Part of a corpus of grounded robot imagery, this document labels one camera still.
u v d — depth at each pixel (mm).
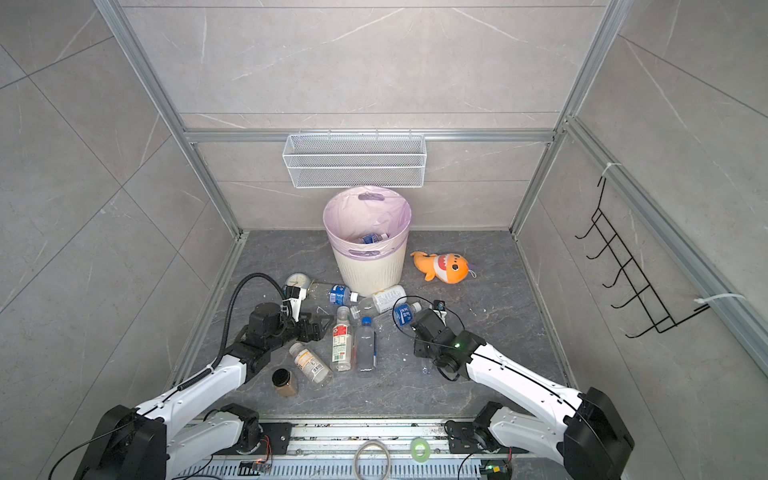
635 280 670
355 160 1005
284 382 735
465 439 747
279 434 742
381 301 926
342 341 838
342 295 951
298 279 1005
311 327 748
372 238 1015
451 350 563
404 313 901
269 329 661
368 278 898
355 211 975
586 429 398
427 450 724
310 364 813
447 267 980
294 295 746
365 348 896
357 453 702
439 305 732
